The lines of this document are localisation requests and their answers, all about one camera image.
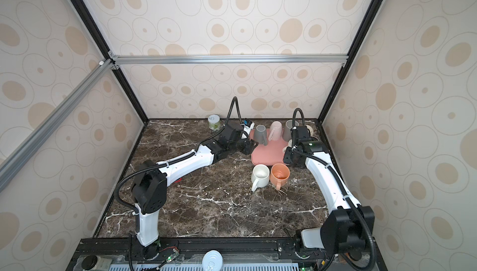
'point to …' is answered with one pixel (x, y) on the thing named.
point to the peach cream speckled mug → (279, 174)
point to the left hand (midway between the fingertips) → (259, 138)
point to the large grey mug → (287, 133)
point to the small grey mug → (260, 134)
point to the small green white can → (213, 121)
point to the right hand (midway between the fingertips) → (292, 158)
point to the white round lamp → (212, 260)
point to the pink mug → (276, 133)
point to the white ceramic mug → (259, 176)
